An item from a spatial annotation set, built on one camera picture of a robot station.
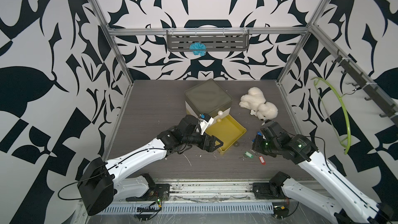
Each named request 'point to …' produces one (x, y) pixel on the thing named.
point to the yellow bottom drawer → (228, 130)
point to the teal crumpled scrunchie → (198, 48)
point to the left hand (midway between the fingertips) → (216, 137)
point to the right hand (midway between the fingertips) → (250, 142)
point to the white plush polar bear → (255, 100)
